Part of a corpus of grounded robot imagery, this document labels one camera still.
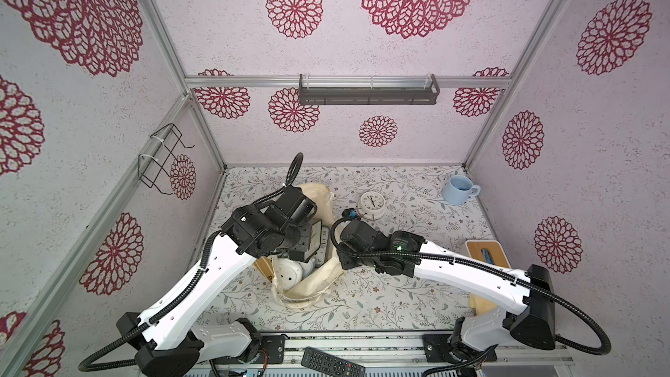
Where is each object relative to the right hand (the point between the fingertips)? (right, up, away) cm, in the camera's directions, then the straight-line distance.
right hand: (336, 250), depth 73 cm
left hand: (-10, +4, -5) cm, 12 cm away
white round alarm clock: (+14, +11, +30) cm, 35 cm away
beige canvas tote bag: (-6, -9, -3) cm, 11 cm away
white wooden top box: (+53, -4, +16) cm, 55 cm away
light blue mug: (+49, +17, +31) cm, 61 cm away
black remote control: (-2, -30, -3) cm, 30 cm away
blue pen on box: (+52, -6, +15) cm, 54 cm away
